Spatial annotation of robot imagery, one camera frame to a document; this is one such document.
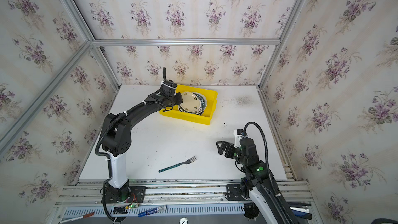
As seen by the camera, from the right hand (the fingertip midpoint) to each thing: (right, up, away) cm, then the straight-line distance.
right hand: (221, 146), depth 79 cm
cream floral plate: (-17, +22, +23) cm, 36 cm away
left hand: (-23, +26, +16) cm, 38 cm away
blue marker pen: (-32, -26, -11) cm, 43 cm away
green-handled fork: (-17, -10, +5) cm, 20 cm away
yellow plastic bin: (-3, +26, +32) cm, 41 cm away
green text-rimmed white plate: (-9, +20, +22) cm, 31 cm away
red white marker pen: (-66, -29, -11) cm, 73 cm away
